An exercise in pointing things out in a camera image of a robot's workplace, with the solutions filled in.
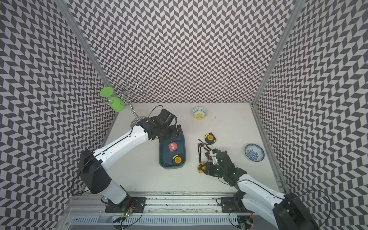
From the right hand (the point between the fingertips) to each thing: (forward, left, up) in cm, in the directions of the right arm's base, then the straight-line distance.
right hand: (202, 171), depth 82 cm
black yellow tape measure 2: (+6, +14, +2) cm, 16 cm away
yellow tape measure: (-1, +1, +1) cm, 2 cm away
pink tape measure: (+16, +18, +1) cm, 24 cm away
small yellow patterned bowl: (+45, 0, -1) cm, 45 cm away
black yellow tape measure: (+22, -7, 0) cm, 22 cm away
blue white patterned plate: (+12, -34, -2) cm, 37 cm away
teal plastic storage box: (+12, +18, -1) cm, 22 cm away
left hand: (+14, +14, +15) cm, 25 cm away
